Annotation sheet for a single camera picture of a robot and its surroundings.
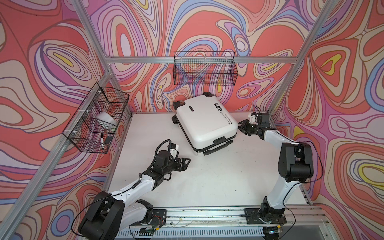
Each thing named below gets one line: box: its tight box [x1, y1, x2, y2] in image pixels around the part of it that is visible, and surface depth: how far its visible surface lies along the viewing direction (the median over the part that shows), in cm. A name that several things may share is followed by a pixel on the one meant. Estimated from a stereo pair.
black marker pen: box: [101, 133, 105, 150], surface depth 74 cm
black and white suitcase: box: [171, 92, 239, 157], surface depth 90 cm
